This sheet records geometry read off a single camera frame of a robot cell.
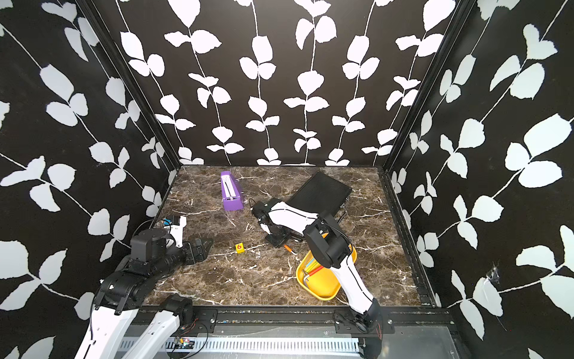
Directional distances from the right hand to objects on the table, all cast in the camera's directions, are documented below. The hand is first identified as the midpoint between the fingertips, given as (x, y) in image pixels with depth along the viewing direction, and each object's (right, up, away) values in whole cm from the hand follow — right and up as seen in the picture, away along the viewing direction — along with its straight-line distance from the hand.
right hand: (280, 241), depth 93 cm
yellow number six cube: (-16, -1, -5) cm, 17 cm away
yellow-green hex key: (+12, -9, -8) cm, 17 cm away
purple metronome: (-22, +19, +5) cm, 30 cm away
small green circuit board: (-29, -28, -22) cm, 46 cm away
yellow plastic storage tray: (+17, -13, -12) cm, 24 cm away
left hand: (-23, +6, -23) cm, 33 cm away
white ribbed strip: (+20, -28, -23) cm, 41 cm away
